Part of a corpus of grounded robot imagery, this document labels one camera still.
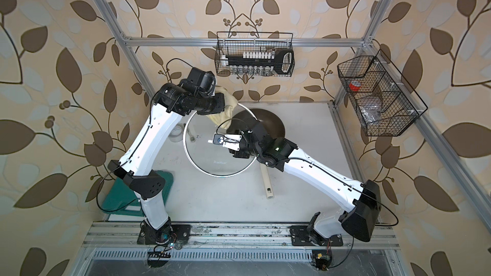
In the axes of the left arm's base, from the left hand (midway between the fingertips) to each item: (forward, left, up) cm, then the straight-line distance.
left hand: (222, 102), depth 71 cm
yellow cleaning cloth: (-6, -1, -2) cm, 7 cm away
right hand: (-9, -4, -8) cm, 13 cm away
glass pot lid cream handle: (-3, +9, -39) cm, 40 cm away
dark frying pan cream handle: (-20, -18, -25) cm, 36 cm away
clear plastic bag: (-2, -57, -3) cm, 58 cm away
